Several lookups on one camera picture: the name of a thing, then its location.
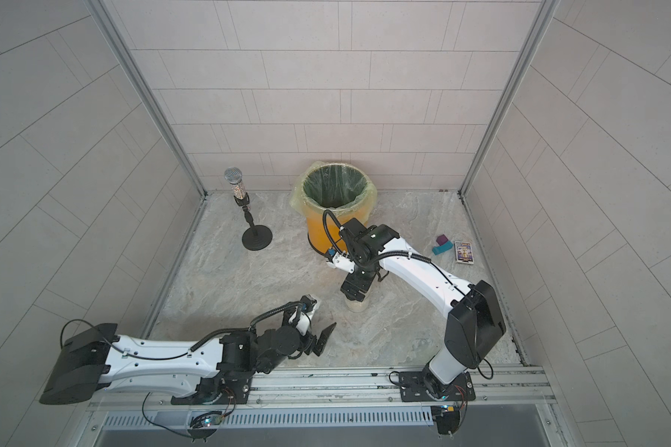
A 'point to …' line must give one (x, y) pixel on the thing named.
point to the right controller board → (447, 419)
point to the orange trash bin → (316, 233)
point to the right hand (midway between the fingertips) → (357, 282)
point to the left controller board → (204, 426)
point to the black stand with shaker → (255, 237)
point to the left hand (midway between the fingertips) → (329, 318)
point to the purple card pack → (464, 252)
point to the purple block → (442, 239)
